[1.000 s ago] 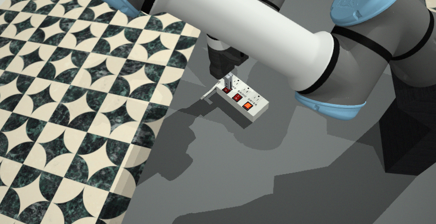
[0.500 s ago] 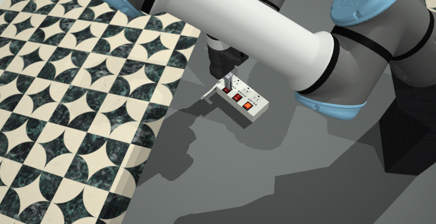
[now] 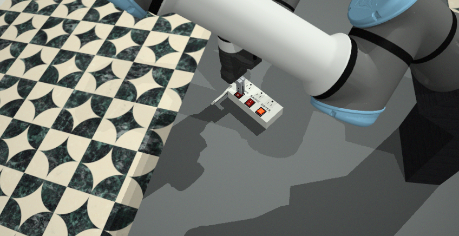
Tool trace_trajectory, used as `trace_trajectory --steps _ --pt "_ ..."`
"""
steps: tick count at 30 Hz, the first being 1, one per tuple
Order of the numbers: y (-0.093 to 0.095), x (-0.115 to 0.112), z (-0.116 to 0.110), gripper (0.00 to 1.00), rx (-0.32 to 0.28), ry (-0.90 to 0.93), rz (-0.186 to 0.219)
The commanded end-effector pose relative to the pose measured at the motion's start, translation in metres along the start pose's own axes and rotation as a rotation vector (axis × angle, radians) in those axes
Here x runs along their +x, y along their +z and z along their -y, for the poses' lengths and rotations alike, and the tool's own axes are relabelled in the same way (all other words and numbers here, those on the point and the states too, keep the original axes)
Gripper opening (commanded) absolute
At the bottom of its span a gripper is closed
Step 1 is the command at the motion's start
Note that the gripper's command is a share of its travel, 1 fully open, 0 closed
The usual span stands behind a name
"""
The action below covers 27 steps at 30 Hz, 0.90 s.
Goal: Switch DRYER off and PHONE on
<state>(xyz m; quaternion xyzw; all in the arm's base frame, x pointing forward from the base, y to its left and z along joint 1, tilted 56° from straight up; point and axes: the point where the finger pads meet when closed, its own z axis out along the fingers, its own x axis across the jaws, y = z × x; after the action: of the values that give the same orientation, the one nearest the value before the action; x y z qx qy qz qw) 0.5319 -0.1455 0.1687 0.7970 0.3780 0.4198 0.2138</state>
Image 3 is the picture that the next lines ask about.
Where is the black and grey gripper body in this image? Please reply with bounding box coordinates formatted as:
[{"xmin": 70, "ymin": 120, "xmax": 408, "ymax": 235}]
[{"xmin": 217, "ymin": 36, "xmax": 262, "ymax": 84}]

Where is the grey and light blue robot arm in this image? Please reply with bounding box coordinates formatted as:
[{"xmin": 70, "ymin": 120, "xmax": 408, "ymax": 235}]
[{"xmin": 108, "ymin": 0, "xmax": 459, "ymax": 127}]

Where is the white power strip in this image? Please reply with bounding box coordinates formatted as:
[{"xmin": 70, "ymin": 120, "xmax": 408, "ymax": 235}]
[{"xmin": 215, "ymin": 79, "xmax": 283, "ymax": 129}]

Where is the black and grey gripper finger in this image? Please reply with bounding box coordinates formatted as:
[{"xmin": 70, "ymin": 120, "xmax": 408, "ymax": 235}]
[
  {"xmin": 240, "ymin": 76, "xmax": 245, "ymax": 93},
  {"xmin": 236, "ymin": 79, "xmax": 243, "ymax": 95}
]

